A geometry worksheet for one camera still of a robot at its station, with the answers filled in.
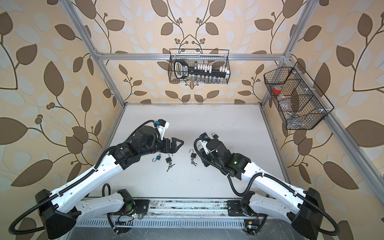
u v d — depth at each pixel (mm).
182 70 845
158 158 912
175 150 629
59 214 393
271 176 461
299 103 806
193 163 894
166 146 618
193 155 921
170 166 887
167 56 894
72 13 737
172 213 741
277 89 873
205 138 640
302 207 392
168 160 908
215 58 910
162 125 642
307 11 722
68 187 410
